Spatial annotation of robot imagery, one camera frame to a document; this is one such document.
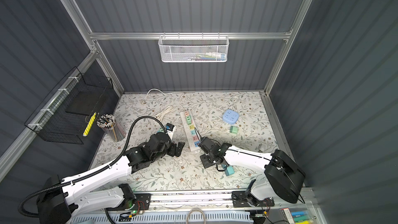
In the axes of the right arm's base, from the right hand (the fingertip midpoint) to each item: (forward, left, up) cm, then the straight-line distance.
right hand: (208, 160), depth 85 cm
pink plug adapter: (+28, +13, +6) cm, 32 cm away
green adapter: (+24, +12, +6) cm, 27 cm away
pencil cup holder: (+14, +54, +17) cm, 58 cm away
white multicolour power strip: (+18, +11, +1) cm, 21 cm away
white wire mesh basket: (+84, +10, +20) cm, 87 cm away
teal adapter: (-6, -11, +1) cm, 13 cm away
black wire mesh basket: (+11, +66, +29) cm, 73 cm away
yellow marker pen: (+6, +54, +28) cm, 61 cm away
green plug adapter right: (+20, -17, -1) cm, 26 cm away
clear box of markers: (-25, -41, -3) cm, 48 cm away
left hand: (+6, +15, +13) cm, 21 cm away
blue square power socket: (+29, -16, +1) cm, 33 cm away
